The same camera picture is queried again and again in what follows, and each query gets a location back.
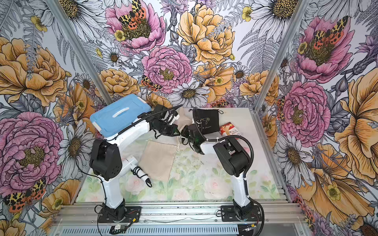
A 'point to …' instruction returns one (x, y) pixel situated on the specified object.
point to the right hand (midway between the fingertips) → (183, 129)
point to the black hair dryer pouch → (208, 120)
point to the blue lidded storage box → (113, 116)
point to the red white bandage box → (228, 129)
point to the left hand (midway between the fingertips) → (178, 137)
